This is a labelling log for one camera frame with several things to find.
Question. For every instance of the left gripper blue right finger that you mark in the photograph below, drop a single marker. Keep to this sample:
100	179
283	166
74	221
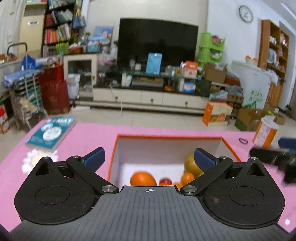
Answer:
204	160

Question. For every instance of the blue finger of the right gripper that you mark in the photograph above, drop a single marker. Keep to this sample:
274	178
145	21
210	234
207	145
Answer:
287	143

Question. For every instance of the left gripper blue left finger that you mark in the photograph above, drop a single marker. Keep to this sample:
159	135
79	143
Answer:
94	160

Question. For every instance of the large yellow potato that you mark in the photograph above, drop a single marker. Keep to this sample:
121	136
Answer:
192	167

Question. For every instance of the small orange kumquat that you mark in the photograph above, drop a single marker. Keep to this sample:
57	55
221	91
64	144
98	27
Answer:
178	185
186	178

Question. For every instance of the red cherry tomato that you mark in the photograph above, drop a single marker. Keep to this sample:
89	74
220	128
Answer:
165	182

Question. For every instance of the large orange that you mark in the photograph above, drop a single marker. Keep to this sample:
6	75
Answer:
142	179

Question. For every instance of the orange white canister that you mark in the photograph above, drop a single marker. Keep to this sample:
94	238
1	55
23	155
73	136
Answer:
265	132

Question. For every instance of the orange cardboard box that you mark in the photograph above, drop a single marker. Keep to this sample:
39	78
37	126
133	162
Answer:
162	157

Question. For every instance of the teal book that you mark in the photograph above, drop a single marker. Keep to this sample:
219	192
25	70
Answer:
51	133

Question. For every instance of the white chest freezer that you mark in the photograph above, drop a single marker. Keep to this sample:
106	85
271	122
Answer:
255	83

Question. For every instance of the white tv cabinet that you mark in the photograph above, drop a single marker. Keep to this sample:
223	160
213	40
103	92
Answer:
149	100

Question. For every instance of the pink flower tablecloth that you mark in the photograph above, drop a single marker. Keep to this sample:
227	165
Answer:
17	158

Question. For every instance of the red gift bag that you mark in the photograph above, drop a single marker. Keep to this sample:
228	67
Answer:
54	90

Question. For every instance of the white glass door cabinet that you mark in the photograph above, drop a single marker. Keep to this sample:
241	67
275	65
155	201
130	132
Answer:
84	66

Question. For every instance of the light blue box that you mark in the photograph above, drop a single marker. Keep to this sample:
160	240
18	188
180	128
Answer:
154	63

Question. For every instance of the green plastic shelf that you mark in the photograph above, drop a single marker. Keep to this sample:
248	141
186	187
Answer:
211	48

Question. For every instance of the black television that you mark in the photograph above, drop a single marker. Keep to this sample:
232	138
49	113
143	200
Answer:
139	37

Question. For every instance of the wooden bookshelf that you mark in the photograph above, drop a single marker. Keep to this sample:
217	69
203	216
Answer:
58	31

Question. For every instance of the wire rack cart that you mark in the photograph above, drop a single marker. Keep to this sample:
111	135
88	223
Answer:
23	86

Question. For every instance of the wall clock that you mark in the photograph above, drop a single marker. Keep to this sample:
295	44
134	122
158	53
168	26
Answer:
245	14

